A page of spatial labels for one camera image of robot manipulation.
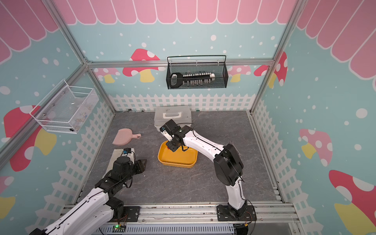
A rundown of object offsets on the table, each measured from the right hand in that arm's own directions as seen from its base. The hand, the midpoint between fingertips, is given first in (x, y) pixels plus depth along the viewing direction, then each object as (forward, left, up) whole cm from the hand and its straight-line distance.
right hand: (173, 143), depth 88 cm
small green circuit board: (-41, +26, -14) cm, 51 cm away
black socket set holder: (+31, -3, +24) cm, 39 cm away
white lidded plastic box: (+24, -3, +1) cm, 24 cm away
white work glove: (0, +39, -11) cm, 40 cm away
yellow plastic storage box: (-6, -2, -10) cm, 11 cm away
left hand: (-11, +17, -4) cm, 20 cm away
